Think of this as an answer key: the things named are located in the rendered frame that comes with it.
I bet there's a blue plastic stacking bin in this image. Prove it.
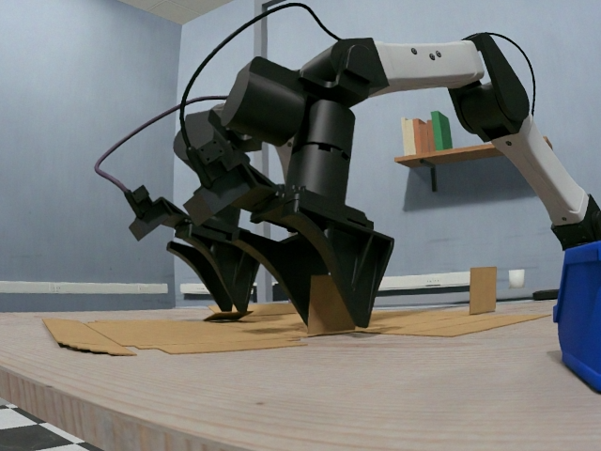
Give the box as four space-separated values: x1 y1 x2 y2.
553 241 601 391

